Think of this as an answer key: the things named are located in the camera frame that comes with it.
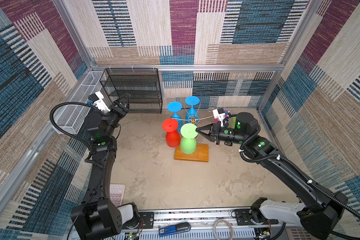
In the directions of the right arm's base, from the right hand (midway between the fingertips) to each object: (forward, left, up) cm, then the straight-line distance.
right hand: (196, 133), depth 62 cm
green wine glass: (-1, +3, 0) cm, 3 cm away
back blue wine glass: (+23, 0, -3) cm, 23 cm away
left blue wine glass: (+19, +9, -2) cm, 21 cm away
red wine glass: (+7, +10, -12) cm, 17 cm away
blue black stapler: (-29, +9, -32) cm, 44 cm away
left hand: (+16, +29, +9) cm, 34 cm away
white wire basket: (+12, +58, -2) cm, 59 cm away
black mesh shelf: (+55, +33, -15) cm, 65 cm away
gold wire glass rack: (+11, 0, -4) cm, 12 cm away
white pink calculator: (-13, +41, -34) cm, 55 cm away
